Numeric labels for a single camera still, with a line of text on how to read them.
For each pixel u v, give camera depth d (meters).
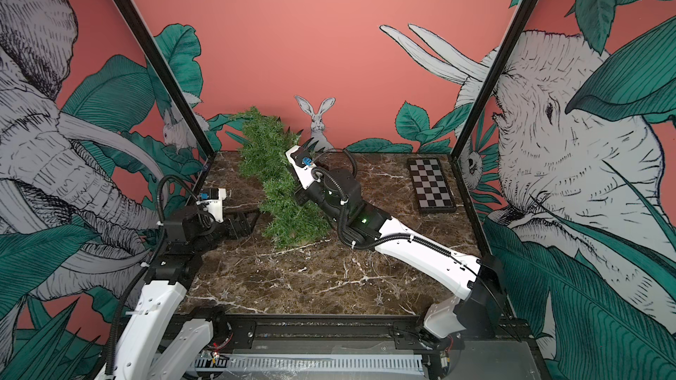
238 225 0.67
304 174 0.52
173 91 0.97
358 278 0.86
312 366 0.70
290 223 0.75
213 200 0.65
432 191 1.05
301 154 0.50
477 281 0.41
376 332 0.75
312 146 1.23
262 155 0.92
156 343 0.44
